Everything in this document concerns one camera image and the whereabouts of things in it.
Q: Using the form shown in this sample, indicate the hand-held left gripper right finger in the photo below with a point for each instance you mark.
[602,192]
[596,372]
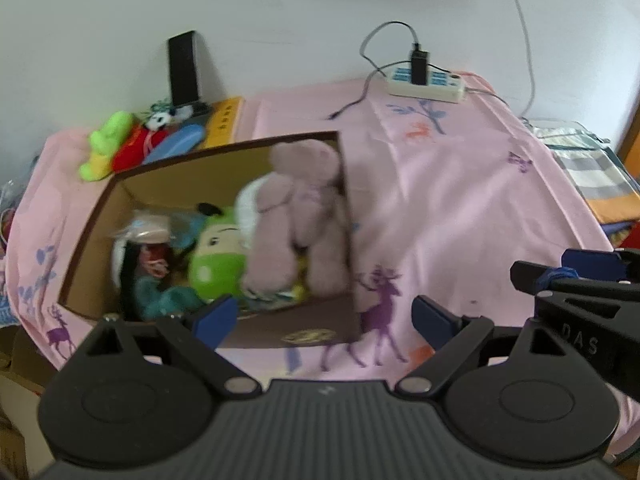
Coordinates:
[430,320]

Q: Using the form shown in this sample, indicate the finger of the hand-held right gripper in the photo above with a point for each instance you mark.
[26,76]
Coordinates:
[530,275]
[600,262]

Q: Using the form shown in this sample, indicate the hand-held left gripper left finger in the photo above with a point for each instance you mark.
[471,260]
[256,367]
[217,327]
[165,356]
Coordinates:
[217,317]

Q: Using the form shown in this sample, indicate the brown cardboard box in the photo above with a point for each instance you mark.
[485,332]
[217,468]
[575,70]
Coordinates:
[280,327]

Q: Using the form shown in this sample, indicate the white red yellow plush toy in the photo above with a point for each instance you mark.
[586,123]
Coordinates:
[245,205]

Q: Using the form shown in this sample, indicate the mauve plush bear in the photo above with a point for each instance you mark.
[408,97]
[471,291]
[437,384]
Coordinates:
[300,200]

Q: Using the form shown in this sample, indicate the green plush doll black antennae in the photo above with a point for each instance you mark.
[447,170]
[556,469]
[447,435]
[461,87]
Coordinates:
[217,265]

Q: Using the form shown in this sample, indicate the orange folded cloth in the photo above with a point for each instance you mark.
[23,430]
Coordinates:
[615,210]

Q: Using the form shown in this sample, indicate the grey checked folded cloth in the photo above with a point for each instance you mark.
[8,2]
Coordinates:
[590,170]

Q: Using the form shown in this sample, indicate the pink deer-print blanket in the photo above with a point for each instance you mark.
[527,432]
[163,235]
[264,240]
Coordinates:
[450,185]

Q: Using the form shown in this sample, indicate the blue plush toy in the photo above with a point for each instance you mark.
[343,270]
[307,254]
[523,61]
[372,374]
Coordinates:
[182,140]

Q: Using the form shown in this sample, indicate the cardboard carton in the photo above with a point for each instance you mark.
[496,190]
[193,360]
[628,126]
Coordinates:
[20,360]

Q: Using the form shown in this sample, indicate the white power strip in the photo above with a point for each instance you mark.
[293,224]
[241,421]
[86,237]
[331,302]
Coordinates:
[440,87]

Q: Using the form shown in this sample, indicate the lime green plush toy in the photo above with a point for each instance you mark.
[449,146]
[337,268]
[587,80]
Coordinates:
[112,132]

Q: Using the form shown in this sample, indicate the black charger plug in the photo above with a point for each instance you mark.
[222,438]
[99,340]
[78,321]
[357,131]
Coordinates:
[419,65]

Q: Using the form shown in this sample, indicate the black upright device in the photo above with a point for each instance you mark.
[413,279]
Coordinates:
[182,70]

